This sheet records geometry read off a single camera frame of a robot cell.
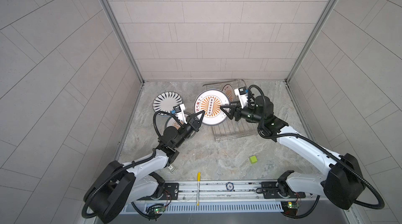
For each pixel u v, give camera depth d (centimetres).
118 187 40
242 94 64
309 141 48
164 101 102
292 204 69
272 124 57
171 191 71
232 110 64
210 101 71
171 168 75
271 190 72
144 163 49
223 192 72
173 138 57
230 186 73
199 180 74
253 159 80
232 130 91
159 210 65
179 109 66
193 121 66
